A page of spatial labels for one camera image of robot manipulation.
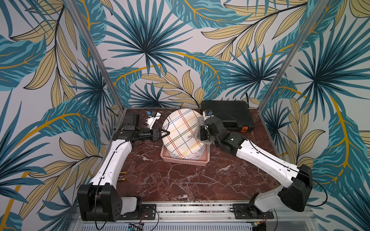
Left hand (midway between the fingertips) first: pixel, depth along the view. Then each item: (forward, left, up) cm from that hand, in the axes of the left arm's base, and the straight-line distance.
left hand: (168, 134), depth 73 cm
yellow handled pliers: (-15, +26, -25) cm, 39 cm away
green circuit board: (-37, +16, -28) cm, 49 cm away
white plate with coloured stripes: (+6, -6, +2) cm, 9 cm away
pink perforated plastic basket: (-2, -20, -24) cm, 31 cm away
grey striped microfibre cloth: (+1, -15, -1) cm, 15 cm away
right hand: (+6, -17, -1) cm, 18 cm away
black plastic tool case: (+38, -49, -26) cm, 67 cm away
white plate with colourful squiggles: (0, -14, -25) cm, 29 cm away
